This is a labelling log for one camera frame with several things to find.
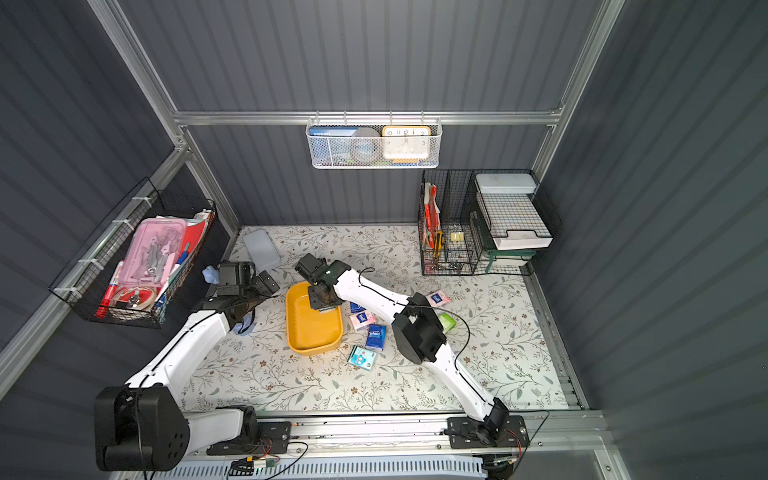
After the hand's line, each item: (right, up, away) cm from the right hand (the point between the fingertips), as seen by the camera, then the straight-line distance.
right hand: (326, 296), depth 93 cm
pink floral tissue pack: (+11, -7, -1) cm, 14 cm away
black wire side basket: (-43, +8, -31) cm, 53 cm away
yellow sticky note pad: (+46, +20, +23) cm, 56 cm away
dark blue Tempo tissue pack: (+16, -11, -4) cm, 20 cm away
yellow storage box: (-4, -11, -2) cm, 11 cm away
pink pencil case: (-37, +14, -20) cm, 45 cm away
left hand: (-18, +4, -7) cm, 19 cm away
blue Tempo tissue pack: (+9, -4, +3) cm, 10 cm away
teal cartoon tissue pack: (+12, -17, -8) cm, 22 cm away
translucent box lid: (-29, +15, +20) cm, 39 cm away
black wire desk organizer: (+54, +25, +16) cm, 62 cm away
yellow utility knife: (+38, +17, +19) cm, 46 cm away
